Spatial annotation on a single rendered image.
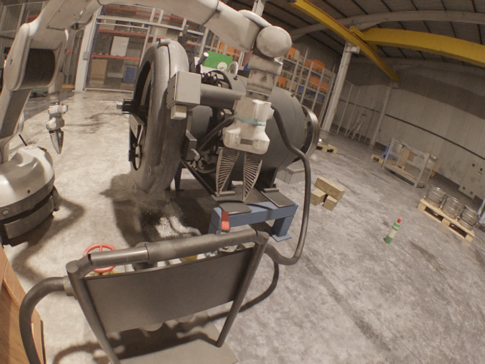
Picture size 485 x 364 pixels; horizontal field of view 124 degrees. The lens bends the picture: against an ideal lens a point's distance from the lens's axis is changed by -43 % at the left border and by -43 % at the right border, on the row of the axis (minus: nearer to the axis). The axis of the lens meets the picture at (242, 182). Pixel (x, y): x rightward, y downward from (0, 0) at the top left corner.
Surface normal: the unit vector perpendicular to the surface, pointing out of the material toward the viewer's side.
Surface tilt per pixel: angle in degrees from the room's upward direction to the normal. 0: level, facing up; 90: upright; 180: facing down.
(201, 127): 91
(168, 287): 90
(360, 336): 0
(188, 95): 67
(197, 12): 130
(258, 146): 90
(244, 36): 95
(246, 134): 98
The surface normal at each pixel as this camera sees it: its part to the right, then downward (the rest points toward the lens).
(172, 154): 0.48, 0.60
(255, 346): 0.24, -0.89
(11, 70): -0.11, 0.39
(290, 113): 0.58, -0.11
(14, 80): 0.04, 0.55
